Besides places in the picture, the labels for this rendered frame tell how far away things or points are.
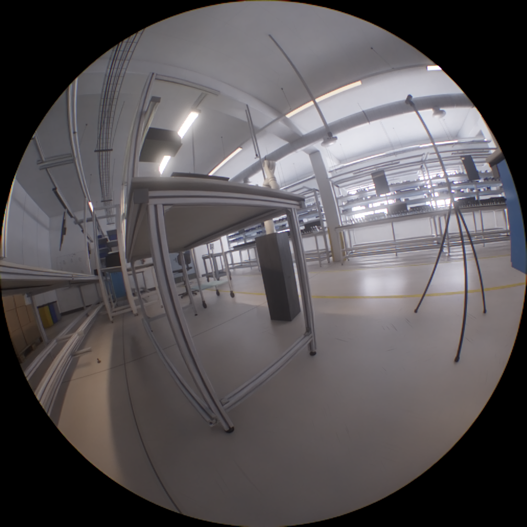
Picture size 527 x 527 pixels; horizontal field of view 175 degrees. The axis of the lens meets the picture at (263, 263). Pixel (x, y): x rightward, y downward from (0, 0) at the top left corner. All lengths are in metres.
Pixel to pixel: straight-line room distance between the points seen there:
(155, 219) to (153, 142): 0.68
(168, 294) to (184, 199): 0.29
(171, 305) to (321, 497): 0.79
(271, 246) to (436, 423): 1.68
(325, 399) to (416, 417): 0.44
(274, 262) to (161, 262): 1.22
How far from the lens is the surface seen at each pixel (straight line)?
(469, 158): 4.93
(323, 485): 0.74
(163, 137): 1.15
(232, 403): 0.77
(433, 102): 4.91
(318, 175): 5.37
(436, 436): 0.88
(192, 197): 0.60
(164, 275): 0.52
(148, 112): 0.99
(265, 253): 1.62
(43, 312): 6.26
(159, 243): 0.52
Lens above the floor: 0.73
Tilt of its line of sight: 5 degrees down
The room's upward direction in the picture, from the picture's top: 11 degrees counter-clockwise
